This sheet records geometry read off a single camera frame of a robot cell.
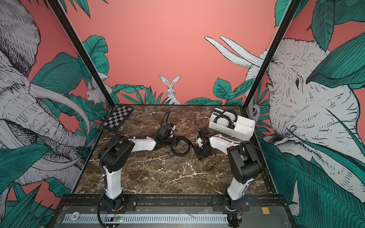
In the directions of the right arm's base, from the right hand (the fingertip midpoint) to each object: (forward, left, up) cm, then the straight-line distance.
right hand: (198, 154), depth 92 cm
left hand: (+11, +14, -1) cm, 18 cm away
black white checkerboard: (+32, +61, +4) cm, 69 cm away
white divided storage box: (+19, -34, +4) cm, 39 cm away
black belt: (+21, -24, +6) cm, 33 cm away
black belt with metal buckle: (+31, -19, +7) cm, 37 cm away
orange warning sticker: (-31, -33, 0) cm, 45 cm away
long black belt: (+7, +5, +1) cm, 9 cm away
